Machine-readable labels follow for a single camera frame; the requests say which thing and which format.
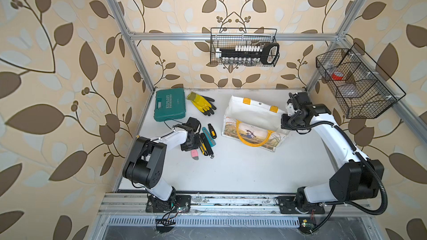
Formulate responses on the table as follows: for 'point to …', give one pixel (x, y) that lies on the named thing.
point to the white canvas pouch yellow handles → (253, 124)
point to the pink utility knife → (194, 154)
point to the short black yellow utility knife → (212, 131)
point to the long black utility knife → (208, 148)
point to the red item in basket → (337, 75)
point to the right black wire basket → (364, 90)
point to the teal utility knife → (211, 140)
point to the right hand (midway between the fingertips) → (283, 125)
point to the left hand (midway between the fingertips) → (193, 144)
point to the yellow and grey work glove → (204, 104)
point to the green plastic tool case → (169, 104)
